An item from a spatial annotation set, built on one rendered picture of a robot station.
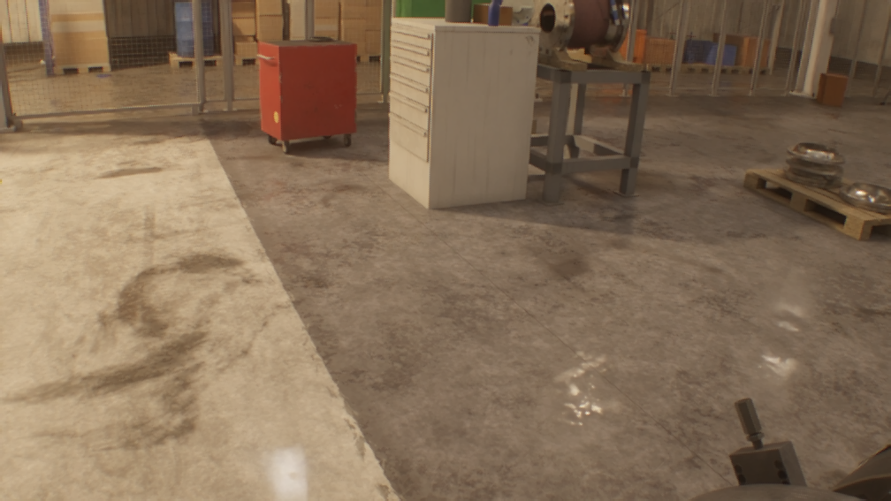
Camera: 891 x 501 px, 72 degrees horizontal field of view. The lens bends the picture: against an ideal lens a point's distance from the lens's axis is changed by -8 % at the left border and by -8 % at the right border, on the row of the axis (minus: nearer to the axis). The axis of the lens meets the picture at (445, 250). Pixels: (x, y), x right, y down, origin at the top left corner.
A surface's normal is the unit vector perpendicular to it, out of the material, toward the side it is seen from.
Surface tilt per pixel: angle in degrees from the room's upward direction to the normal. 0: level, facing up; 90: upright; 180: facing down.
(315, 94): 90
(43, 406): 0
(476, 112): 90
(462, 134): 90
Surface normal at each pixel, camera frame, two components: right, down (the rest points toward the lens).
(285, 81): 0.56, 0.34
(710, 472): 0.04, -0.92
